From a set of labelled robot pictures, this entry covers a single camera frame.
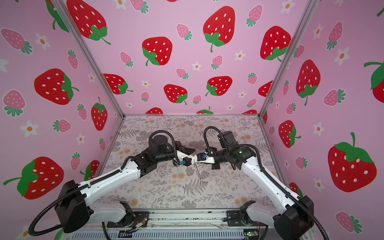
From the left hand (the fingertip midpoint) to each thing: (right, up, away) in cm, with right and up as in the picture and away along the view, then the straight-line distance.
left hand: (193, 145), depth 72 cm
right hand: (+3, -6, 0) cm, 7 cm away
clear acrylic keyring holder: (+2, -18, +16) cm, 24 cm away
